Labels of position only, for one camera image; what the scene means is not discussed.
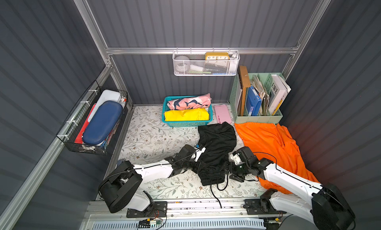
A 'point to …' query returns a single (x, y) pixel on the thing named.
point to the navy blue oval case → (107, 116)
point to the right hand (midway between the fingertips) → (226, 172)
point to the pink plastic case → (222, 114)
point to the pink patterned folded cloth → (191, 102)
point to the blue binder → (254, 101)
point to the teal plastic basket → (184, 123)
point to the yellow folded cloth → (191, 114)
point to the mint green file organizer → (262, 84)
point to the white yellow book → (280, 91)
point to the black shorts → (219, 139)
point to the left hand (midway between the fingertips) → (206, 166)
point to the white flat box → (106, 95)
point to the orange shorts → (273, 141)
